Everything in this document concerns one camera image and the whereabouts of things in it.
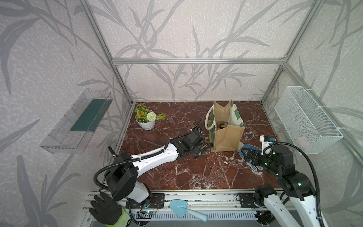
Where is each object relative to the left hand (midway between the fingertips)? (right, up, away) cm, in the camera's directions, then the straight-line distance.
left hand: (195, 144), depth 84 cm
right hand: (+26, 0, -12) cm, 29 cm away
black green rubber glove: (-43, -31, -14) cm, 55 cm away
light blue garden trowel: (-8, -30, -12) cm, 33 cm away
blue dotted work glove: (+36, -15, +1) cm, 39 cm away
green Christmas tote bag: (+17, +11, -7) cm, 21 cm away
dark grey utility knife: (+8, -4, +10) cm, 13 cm away
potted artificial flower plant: (-32, +15, +8) cm, 36 cm away
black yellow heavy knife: (+20, +9, +17) cm, 28 cm away
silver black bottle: (-45, -4, -8) cm, 45 cm away
